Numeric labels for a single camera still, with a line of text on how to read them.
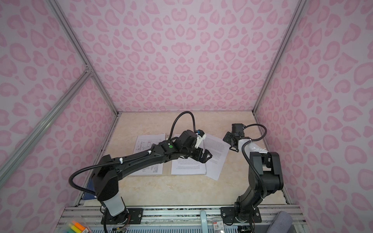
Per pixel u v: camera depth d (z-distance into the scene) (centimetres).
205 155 69
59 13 71
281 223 69
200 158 69
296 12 71
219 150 99
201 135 71
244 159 48
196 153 69
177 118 62
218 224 69
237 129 77
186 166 90
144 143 101
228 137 89
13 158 53
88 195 80
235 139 72
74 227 70
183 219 73
